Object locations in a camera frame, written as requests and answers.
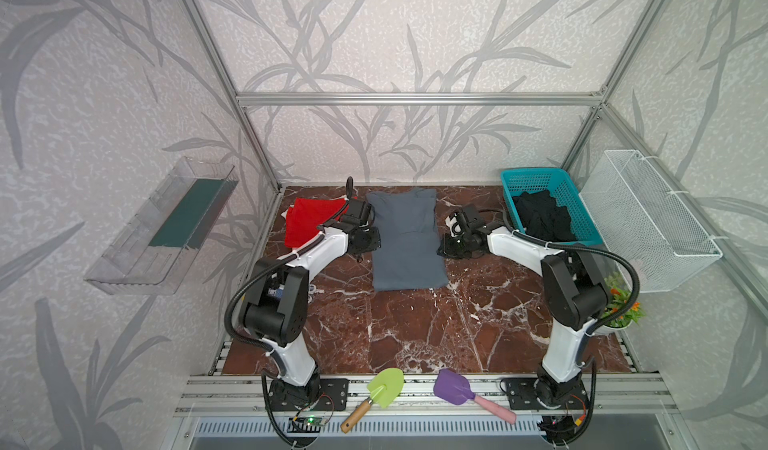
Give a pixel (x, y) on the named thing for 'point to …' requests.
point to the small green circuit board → (310, 423)
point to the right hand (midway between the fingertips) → (438, 243)
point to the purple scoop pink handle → (456, 389)
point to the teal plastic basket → (559, 185)
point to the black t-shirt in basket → (542, 217)
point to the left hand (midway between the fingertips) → (380, 233)
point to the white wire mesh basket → (644, 224)
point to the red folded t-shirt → (307, 215)
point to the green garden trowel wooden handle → (385, 387)
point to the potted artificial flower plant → (619, 292)
